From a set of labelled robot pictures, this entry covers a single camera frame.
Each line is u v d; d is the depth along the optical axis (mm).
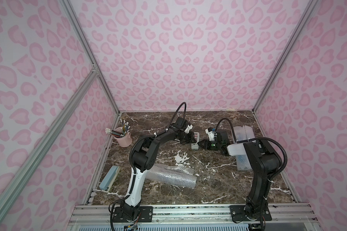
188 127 946
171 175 803
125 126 899
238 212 734
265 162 511
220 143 818
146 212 734
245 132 987
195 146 957
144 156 569
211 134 926
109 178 808
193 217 723
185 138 874
